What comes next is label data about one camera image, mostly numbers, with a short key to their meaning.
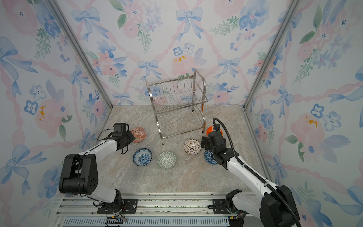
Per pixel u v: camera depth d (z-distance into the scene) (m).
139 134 0.98
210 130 1.00
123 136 0.76
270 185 0.43
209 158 0.90
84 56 0.89
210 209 0.72
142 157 0.90
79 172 0.44
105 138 0.66
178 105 1.15
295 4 0.68
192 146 0.95
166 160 0.90
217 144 0.62
